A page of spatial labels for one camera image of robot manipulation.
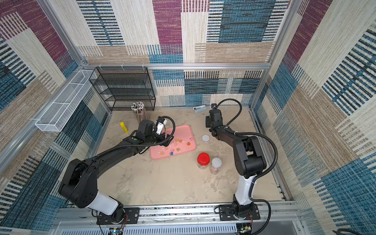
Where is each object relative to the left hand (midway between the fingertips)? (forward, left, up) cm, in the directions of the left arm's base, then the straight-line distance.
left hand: (167, 134), depth 88 cm
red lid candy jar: (-14, -20, -6) cm, 26 cm away
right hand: (+14, -30, -3) cm, 33 cm away
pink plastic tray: (+2, -9, -13) cm, 15 cm away
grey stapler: (+33, -20, -12) cm, 40 cm away
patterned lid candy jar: (-18, -27, -2) cm, 32 cm away
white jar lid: (+5, -24, -12) cm, 27 cm away
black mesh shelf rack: (+39, +37, +6) cm, 54 cm away
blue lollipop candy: (-6, -1, -13) cm, 14 cm away
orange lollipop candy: (+2, -12, -13) cm, 18 cm away
